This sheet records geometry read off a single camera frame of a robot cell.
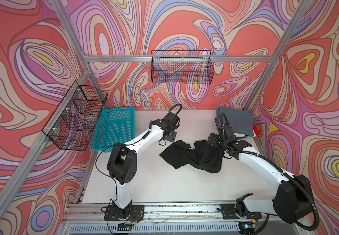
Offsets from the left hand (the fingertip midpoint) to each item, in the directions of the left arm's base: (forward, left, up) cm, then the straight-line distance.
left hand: (166, 133), depth 91 cm
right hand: (-7, -29, 0) cm, 30 cm away
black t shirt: (-15, -21, -2) cm, 26 cm away
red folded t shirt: (+12, -66, -12) cm, 69 cm away
